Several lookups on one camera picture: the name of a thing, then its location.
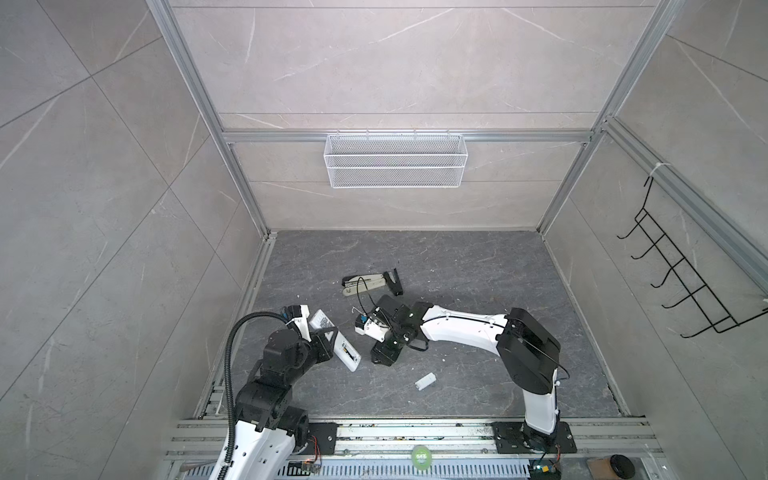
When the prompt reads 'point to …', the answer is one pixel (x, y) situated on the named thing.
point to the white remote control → (345, 353)
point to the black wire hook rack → (695, 291)
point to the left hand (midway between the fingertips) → (335, 324)
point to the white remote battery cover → (425, 381)
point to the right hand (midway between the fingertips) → (378, 350)
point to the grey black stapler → (366, 282)
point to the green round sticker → (421, 457)
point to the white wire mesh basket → (395, 160)
